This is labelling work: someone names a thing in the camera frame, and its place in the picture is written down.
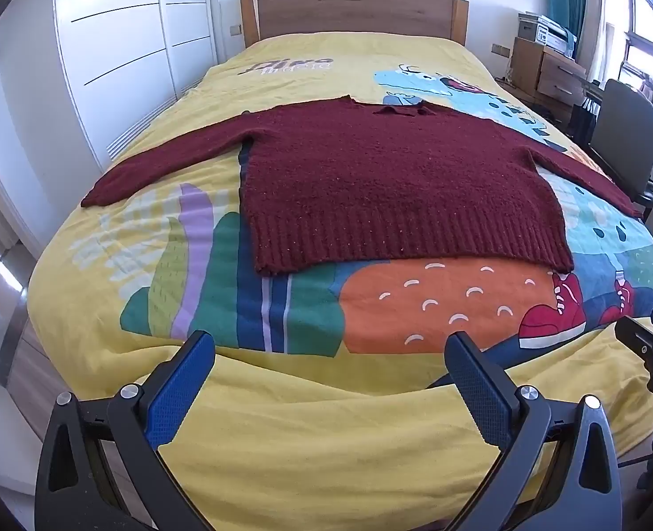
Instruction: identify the yellow dinosaur printed blanket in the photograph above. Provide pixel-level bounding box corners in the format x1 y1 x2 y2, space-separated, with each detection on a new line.
27 33 653 531

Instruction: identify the black bag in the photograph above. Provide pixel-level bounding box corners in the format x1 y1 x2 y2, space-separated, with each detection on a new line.
572 96 599 148

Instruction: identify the grey office chair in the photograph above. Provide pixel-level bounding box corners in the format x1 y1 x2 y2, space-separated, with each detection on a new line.
585 78 653 218

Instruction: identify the dark red knit sweater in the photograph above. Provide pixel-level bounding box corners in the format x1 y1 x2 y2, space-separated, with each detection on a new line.
81 96 645 277

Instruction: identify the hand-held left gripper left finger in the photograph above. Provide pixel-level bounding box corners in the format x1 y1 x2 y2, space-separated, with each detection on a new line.
35 331 217 531

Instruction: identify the wooden bed headboard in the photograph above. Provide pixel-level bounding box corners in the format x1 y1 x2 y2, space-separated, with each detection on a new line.
240 0 470 50

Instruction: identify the wooden dresser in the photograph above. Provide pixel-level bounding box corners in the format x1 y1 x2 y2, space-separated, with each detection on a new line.
511 37 588 110

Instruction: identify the white wardrobe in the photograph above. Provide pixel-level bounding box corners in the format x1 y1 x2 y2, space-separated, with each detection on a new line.
54 0 220 175

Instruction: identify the window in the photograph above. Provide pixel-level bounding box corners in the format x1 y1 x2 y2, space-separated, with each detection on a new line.
592 0 653 125

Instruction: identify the white printer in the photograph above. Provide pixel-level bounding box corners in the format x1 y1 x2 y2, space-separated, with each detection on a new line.
517 12 576 57

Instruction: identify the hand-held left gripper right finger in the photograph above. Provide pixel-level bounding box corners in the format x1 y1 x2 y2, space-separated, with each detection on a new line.
444 331 624 531

